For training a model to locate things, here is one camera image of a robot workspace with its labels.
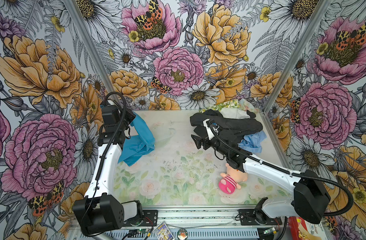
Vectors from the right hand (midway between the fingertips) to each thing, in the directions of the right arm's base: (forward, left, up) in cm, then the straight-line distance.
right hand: (199, 135), depth 79 cm
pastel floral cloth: (+40, -39, -17) cm, 58 cm away
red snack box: (-40, -43, -19) cm, 61 cm away
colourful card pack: (-39, +19, -20) cm, 48 cm away
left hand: (+8, +33, +9) cm, 36 cm away
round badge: (-40, +10, -23) cm, 47 cm away
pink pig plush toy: (-18, -17, -17) cm, 30 cm away
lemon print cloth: (+35, -25, -10) cm, 44 cm away
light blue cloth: (+5, -35, -16) cm, 39 cm away
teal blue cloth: (+5, +39, -18) cm, 43 cm away
